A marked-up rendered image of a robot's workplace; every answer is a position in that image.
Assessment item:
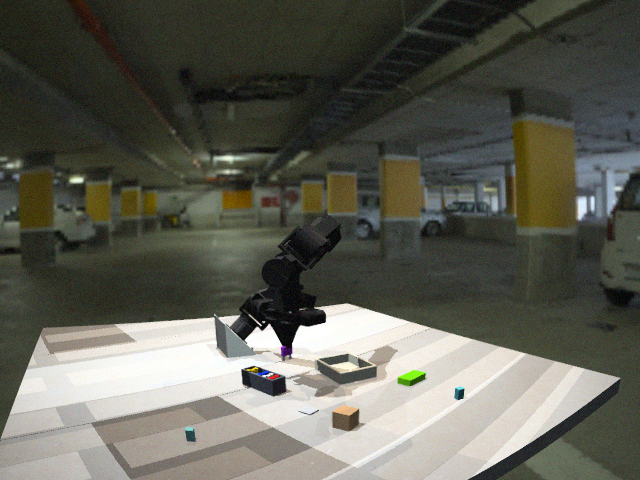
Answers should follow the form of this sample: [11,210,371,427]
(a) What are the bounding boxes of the green rectangular block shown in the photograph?
[397,370,425,386]

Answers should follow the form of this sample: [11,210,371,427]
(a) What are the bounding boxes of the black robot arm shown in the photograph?
[227,214,342,344]

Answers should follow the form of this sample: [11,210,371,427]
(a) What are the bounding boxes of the brown cube with orange top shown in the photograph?
[332,405,359,431]

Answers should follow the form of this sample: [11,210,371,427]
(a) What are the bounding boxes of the small teal block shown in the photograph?
[454,386,465,400]
[185,427,196,442]

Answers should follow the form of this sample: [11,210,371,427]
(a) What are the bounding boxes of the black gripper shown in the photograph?
[250,281,326,349]

